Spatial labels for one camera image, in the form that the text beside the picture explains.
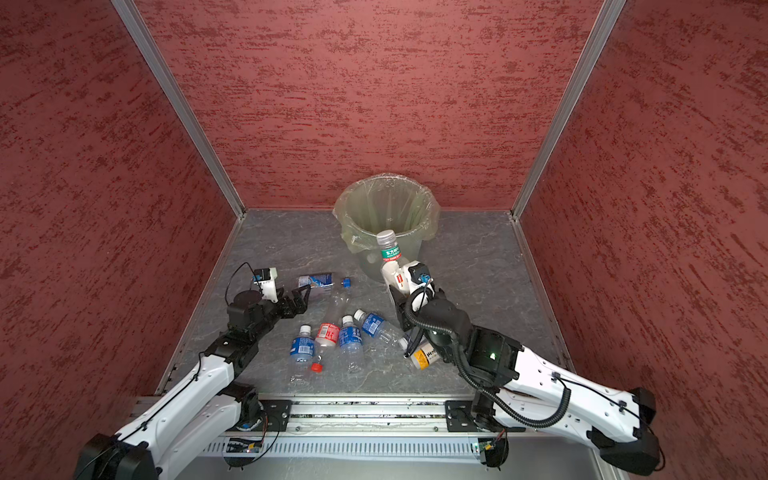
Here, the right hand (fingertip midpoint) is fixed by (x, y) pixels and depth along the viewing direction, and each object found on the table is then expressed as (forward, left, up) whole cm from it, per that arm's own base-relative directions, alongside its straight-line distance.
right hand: (398, 291), depth 66 cm
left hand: (+10, +29, -17) cm, 34 cm away
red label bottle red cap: (+1, +20, -22) cm, 30 cm away
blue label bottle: (-5, +27, -23) cm, 36 cm away
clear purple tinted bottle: (-12, -2, +4) cm, 13 cm away
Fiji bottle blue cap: (+17, +23, -22) cm, 36 cm away
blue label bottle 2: (-4, +13, -24) cm, 28 cm away
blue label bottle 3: (+1, +6, -23) cm, 23 cm away
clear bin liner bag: (+40, +1, -9) cm, 41 cm away
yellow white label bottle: (-7, -7, -24) cm, 26 cm away
